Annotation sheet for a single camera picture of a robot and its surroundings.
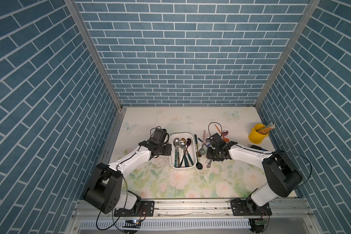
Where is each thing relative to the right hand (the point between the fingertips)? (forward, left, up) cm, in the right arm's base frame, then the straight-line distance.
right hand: (208, 155), depth 92 cm
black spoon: (-7, +6, -1) cm, 9 cm away
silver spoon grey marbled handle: (+6, +19, +1) cm, 20 cm away
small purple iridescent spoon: (+8, +13, +1) cm, 15 cm away
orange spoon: (+14, -12, -2) cm, 19 cm away
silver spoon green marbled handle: (+6, +21, +1) cm, 22 cm away
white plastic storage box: (+3, +11, +1) cm, 12 cm away
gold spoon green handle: (+1, +7, -1) cm, 7 cm away
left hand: (-1, +24, +6) cm, 24 cm away
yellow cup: (+12, -30, +6) cm, 33 cm away
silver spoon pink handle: (+3, +4, 0) cm, 5 cm away
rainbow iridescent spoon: (+19, -12, 0) cm, 23 cm away
